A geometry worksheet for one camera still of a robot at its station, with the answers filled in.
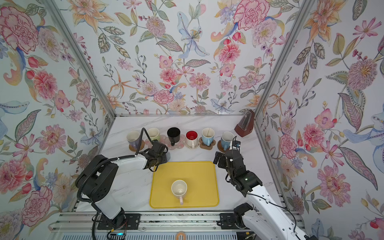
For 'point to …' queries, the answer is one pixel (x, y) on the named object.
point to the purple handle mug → (133, 139)
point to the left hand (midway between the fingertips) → (166, 158)
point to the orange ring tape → (179, 233)
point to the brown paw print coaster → (203, 146)
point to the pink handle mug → (179, 188)
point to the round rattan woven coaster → (134, 148)
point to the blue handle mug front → (207, 134)
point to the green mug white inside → (154, 134)
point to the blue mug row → (226, 138)
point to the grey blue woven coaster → (168, 156)
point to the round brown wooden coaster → (220, 146)
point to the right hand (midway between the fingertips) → (223, 153)
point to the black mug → (173, 134)
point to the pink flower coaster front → (163, 140)
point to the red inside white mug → (191, 139)
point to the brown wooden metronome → (245, 126)
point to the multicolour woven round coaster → (199, 144)
